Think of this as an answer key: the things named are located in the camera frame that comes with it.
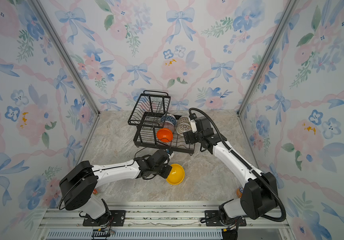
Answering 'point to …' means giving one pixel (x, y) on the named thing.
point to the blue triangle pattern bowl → (169, 117)
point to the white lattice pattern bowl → (180, 130)
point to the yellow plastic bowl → (176, 175)
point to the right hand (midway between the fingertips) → (193, 130)
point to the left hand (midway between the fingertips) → (171, 169)
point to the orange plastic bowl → (165, 135)
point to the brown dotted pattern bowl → (184, 121)
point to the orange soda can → (239, 191)
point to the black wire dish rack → (156, 128)
